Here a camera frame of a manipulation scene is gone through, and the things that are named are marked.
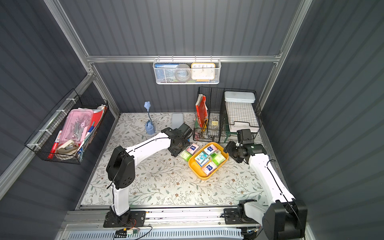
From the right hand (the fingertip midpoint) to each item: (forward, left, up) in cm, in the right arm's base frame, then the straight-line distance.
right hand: (231, 150), depth 82 cm
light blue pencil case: (+35, +35, -14) cm, 51 cm away
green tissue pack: (+3, +26, -12) cm, 29 cm away
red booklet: (+42, +16, -9) cm, 46 cm away
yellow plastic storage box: (+3, +1, -10) cm, 11 cm away
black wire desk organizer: (+41, -1, -11) cm, 42 cm away
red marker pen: (-8, +82, +17) cm, 84 cm away
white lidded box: (+37, -10, +7) cm, 39 cm away
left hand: (+4, +25, -5) cm, 26 cm away
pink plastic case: (+4, +78, +17) cm, 80 cm away
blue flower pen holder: (+22, +52, -7) cm, 57 cm away
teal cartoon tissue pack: (0, +16, -9) cm, 18 cm away
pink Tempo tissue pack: (+8, +22, -12) cm, 26 cm away
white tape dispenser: (-9, +75, +16) cm, 77 cm away
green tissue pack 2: (0, +6, -9) cm, 11 cm away
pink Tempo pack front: (+6, +10, -10) cm, 16 cm away
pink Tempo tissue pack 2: (-5, +12, -12) cm, 18 cm away
